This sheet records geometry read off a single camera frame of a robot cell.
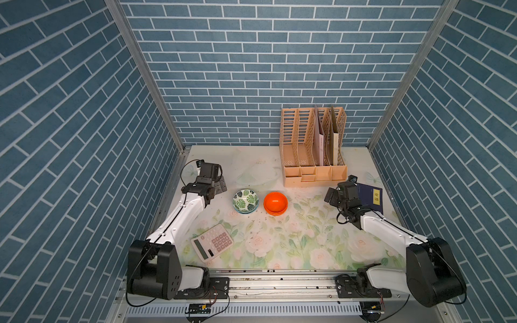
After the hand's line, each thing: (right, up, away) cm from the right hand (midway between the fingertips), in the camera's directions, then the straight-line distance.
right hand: (338, 194), depth 91 cm
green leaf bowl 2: (-43, -4, +5) cm, 44 cm away
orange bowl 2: (-29, -1, +7) cm, 30 cm away
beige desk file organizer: (-10, +25, +14) cm, 30 cm away
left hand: (-55, +5, -5) cm, 56 cm away
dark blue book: (+19, -2, +8) cm, 21 cm away
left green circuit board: (-57, -38, -19) cm, 71 cm away
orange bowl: (-29, -6, +6) cm, 30 cm away
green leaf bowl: (-44, -4, +5) cm, 44 cm away
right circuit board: (+4, -38, -20) cm, 43 cm away
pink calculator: (-56, -19, -9) cm, 60 cm away
